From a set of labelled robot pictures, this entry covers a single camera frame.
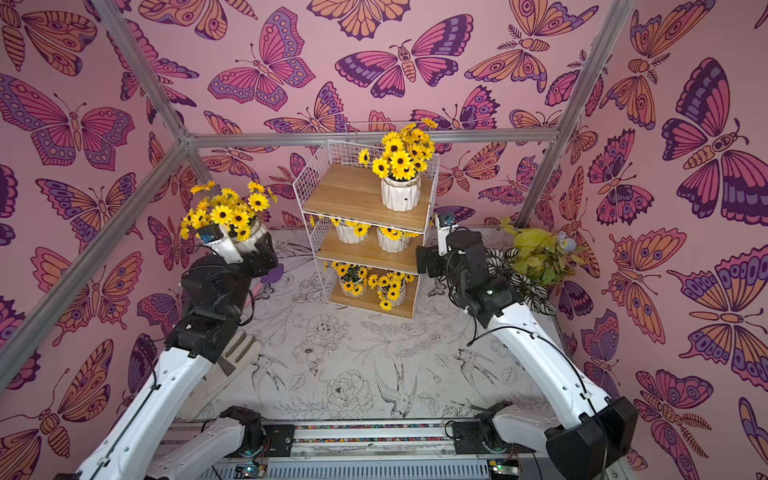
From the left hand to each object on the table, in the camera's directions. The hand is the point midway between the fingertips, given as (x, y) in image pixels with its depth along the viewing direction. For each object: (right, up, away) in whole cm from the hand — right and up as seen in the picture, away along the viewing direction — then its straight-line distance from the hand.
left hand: (256, 236), depth 69 cm
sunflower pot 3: (+19, -12, +26) cm, 34 cm away
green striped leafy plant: (+70, -6, +9) cm, 71 cm away
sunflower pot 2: (+32, 0, +8) cm, 33 cm away
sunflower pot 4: (+31, -14, +16) cm, 38 cm away
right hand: (+44, -1, +5) cm, 44 cm away
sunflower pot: (+21, +1, +4) cm, 22 cm away
